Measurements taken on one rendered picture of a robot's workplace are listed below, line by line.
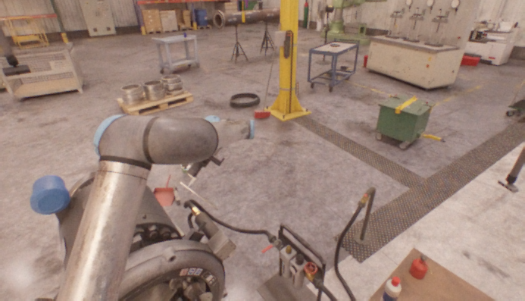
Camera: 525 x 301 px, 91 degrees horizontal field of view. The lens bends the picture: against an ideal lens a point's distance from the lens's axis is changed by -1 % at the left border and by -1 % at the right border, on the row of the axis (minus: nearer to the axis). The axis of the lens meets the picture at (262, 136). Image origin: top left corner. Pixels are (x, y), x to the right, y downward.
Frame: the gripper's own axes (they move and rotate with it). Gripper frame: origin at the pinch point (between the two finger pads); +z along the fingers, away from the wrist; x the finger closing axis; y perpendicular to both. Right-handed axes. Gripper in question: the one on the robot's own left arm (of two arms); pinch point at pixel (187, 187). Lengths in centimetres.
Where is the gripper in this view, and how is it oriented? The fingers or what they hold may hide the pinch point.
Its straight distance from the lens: 137.9
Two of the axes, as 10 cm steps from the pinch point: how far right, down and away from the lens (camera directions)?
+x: 0.7, -0.6, -10.0
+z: -5.8, 8.1, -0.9
